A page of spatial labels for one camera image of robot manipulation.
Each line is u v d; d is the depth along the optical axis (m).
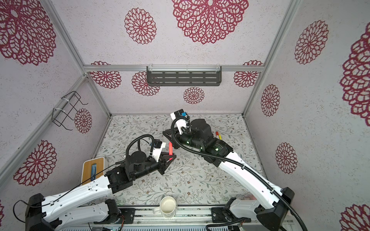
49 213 0.40
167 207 0.78
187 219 0.73
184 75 0.93
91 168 0.87
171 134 0.62
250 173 0.42
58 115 0.73
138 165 0.50
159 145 0.58
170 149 0.64
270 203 0.38
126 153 0.50
